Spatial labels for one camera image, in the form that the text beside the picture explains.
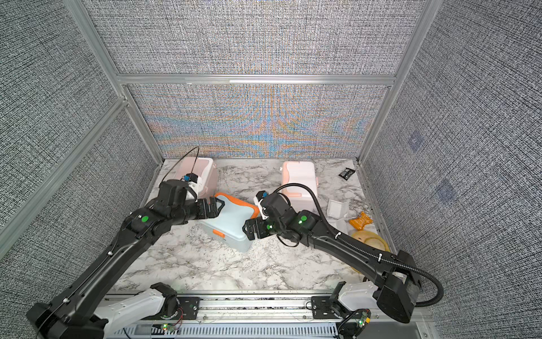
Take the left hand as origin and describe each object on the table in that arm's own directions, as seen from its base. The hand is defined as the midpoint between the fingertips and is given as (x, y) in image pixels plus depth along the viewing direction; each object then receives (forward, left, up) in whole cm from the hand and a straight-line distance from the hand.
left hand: (218, 202), depth 72 cm
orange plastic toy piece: (+3, -60, -24) cm, 64 cm away
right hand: (-5, -12, -5) cm, 13 cm away
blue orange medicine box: (-4, -2, -10) cm, 11 cm away
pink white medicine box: (+24, +10, -9) cm, 28 cm away
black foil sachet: (+31, -60, -24) cm, 72 cm away
